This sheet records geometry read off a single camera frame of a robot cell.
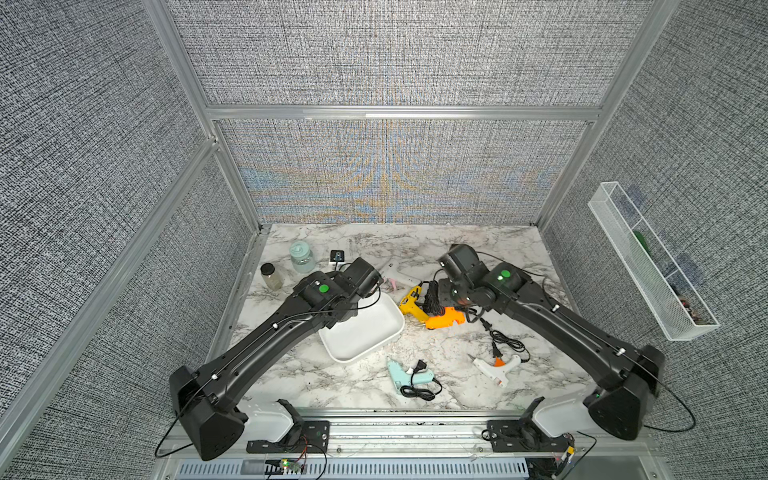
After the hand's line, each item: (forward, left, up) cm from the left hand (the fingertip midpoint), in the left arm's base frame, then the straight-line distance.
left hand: (343, 297), depth 74 cm
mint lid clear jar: (+26, +17, -17) cm, 35 cm away
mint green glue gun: (-14, -14, -20) cm, 28 cm away
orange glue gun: (-6, -26, -2) cm, 26 cm away
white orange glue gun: (-14, -40, -20) cm, 47 cm away
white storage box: (+3, -9, -19) cm, 21 cm away
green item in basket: (+6, -73, +10) cm, 74 cm away
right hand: (+2, -26, -1) cm, 26 cm away
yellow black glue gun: (+8, -19, -20) cm, 28 cm away
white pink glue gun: (+17, -13, -21) cm, 30 cm away
